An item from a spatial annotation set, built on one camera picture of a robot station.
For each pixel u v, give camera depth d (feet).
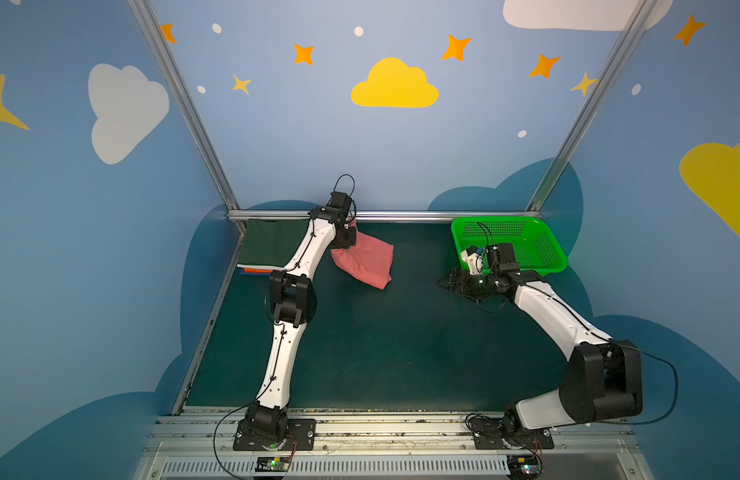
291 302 2.16
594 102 2.77
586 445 5.65
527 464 2.35
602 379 1.55
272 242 3.50
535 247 3.75
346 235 2.99
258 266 3.34
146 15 2.25
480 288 2.43
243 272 3.41
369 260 3.50
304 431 2.46
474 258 2.61
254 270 3.48
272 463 2.32
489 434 2.45
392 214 4.15
